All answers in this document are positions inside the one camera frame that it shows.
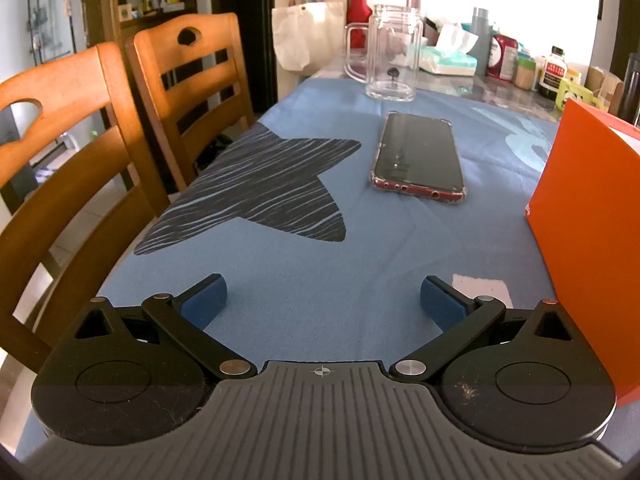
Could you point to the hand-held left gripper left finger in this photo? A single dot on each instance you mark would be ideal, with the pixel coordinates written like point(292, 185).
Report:
point(204, 302)

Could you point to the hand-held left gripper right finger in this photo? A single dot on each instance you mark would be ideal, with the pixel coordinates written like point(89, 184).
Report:
point(441, 306)

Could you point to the orange cardboard box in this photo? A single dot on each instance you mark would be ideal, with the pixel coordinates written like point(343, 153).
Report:
point(590, 240)

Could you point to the blue printed tablecloth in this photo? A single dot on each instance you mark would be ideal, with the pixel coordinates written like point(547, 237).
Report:
point(300, 270)

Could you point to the smartphone in clear case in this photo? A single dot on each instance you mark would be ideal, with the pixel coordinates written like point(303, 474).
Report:
point(417, 155)

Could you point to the wooden chair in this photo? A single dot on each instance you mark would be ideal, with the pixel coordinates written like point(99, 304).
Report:
point(200, 90)
point(75, 170)

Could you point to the small jar with green lid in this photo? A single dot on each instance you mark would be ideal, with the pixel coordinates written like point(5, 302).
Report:
point(525, 74)

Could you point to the green box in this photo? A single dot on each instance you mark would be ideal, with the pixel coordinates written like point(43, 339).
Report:
point(572, 92)

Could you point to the tissue pack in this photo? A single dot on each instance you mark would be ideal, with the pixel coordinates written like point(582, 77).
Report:
point(445, 55)

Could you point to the clear glass mug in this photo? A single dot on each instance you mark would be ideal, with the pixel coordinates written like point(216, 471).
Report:
point(392, 55)

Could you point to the dark bottle with white label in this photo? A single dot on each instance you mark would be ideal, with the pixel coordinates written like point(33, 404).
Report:
point(552, 72)

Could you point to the grey bottle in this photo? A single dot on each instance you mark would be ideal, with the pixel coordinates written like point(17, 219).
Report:
point(481, 40)

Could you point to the brown carton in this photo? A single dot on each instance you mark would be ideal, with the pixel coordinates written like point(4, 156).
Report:
point(602, 87)

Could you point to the cream tote bag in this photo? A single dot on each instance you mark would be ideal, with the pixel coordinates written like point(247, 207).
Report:
point(305, 35)

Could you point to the black thermos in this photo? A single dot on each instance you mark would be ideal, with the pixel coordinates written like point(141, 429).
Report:
point(630, 90)

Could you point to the red umbrella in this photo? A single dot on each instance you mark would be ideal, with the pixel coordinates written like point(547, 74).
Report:
point(359, 15)

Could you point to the wooden cabinet with shelves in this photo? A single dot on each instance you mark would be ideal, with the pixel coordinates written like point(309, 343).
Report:
point(145, 0)

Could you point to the shower fixture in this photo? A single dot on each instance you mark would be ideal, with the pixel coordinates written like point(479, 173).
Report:
point(42, 15)

